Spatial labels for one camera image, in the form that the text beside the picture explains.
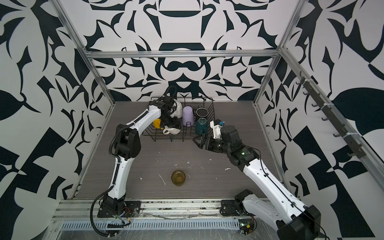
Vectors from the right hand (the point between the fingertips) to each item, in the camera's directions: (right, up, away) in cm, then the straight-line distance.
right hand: (198, 139), depth 72 cm
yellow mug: (-24, +6, +21) cm, 33 cm away
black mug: (+4, +14, +27) cm, 31 cm away
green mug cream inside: (+3, +5, +21) cm, 22 cm away
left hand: (-15, +6, +26) cm, 31 cm away
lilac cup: (-6, +11, +25) cm, 28 cm away
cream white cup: (-12, +14, +28) cm, 33 cm away
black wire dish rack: (-7, 0, +27) cm, 28 cm away
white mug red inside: (-16, +2, +21) cm, 26 cm away
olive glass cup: (-11, -23, +10) cm, 27 cm away
